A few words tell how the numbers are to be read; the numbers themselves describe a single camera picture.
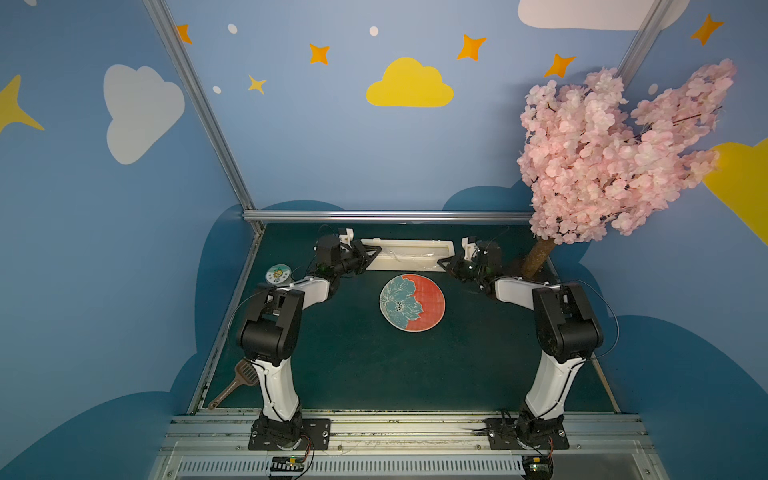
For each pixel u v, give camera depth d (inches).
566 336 20.3
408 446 29.1
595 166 26.4
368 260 34.1
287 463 28.6
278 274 37.7
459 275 35.7
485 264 31.4
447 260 37.5
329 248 29.4
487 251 31.0
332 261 30.2
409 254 40.0
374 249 36.5
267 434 26.9
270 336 19.9
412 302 38.7
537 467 28.9
